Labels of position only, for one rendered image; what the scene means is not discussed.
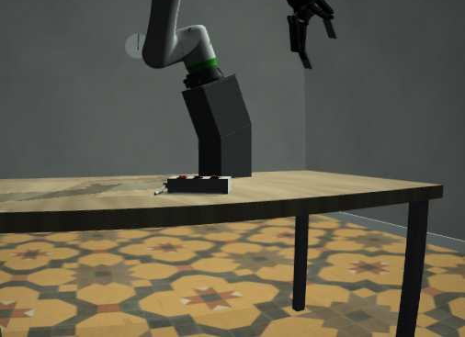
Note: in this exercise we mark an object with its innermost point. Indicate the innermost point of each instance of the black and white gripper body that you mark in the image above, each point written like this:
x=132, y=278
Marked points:
x=300, y=6

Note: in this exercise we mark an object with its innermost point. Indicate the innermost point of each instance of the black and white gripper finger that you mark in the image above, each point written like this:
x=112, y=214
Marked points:
x=325, y=12
x=297, y=34

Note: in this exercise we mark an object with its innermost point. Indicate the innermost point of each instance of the white power strip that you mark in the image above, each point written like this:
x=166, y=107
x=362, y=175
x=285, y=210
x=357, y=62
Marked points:
x=197, y=184

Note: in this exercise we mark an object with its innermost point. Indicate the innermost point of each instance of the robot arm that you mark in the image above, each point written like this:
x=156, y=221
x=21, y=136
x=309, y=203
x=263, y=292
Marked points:
x=191, y=46

